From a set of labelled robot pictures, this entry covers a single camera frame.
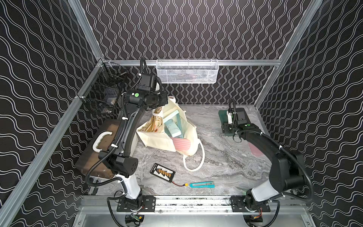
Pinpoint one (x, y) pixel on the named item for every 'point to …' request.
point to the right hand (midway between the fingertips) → (228, 124)
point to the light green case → (171, 128)
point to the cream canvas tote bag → (152, 134)
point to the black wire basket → (104, 91)
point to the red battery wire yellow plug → (185, 184)
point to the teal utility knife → (203, 184)
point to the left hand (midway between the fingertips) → (165, 95)
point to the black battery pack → (163, 171)
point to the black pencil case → (242, 116)
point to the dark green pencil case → (223, 117)
